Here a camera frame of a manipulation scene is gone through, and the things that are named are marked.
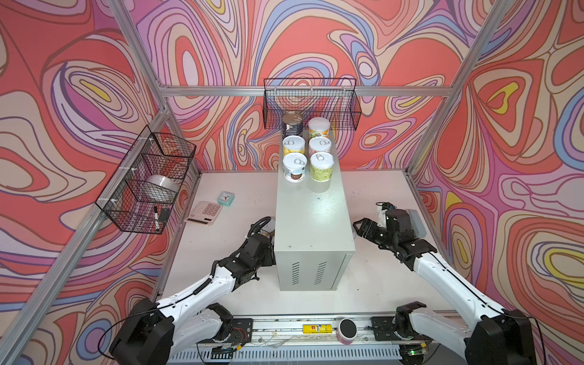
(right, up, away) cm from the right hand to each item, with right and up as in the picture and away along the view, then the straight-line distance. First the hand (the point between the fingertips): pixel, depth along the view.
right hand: (361, 231), depth 84 cm
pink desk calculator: (-66, +5, +17) cm, 69 cm away
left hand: (-34, -7, +2) cm, 35 cm away
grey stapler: (+26, +1, +9) cm, 28 cm away
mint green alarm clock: (-58, +12, +22) cm, 63 cm away
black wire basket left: (-72, +16, -15) cm, 75 cm away
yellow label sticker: (-18, -29, -12) cm, 36 cm away
